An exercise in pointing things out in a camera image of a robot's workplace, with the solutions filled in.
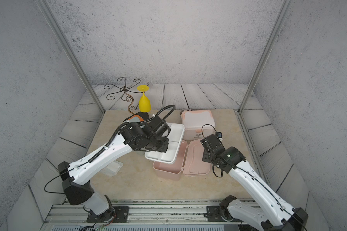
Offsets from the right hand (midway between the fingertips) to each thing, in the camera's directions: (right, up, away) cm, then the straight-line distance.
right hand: (210, 154), depth 74 cm
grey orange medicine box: (-44, +19, +22) cm, 53 cm away
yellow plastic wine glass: (-38, +30, +20) cm, 52 cm away
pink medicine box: (-9, -6, +4) cm, 12 cm away
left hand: (-20, +4, -4) cm, 21 cm away
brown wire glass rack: (-49, +36, +17) cm, 63 cm away
